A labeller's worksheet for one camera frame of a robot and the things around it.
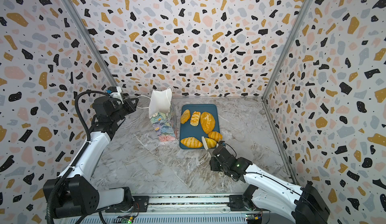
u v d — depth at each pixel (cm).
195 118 103
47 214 33
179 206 74
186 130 102
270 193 48
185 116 105
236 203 73
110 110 60
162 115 80
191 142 91
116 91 69
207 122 100
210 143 89
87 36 85
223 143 75
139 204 73
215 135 93
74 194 39
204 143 86
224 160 62
